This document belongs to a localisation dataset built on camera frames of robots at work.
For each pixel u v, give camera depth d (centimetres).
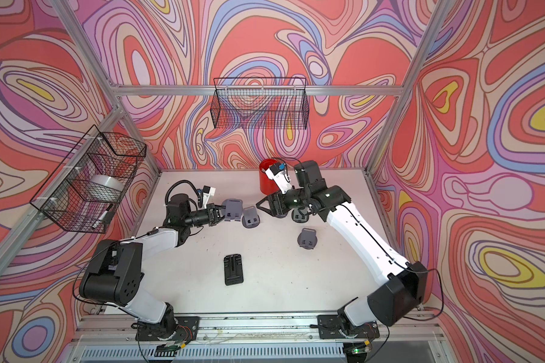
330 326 74
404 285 39
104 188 70
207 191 82
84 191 75
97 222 71
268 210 64
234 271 84
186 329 73
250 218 96
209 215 77
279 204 62
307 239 90
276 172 63
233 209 79
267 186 108
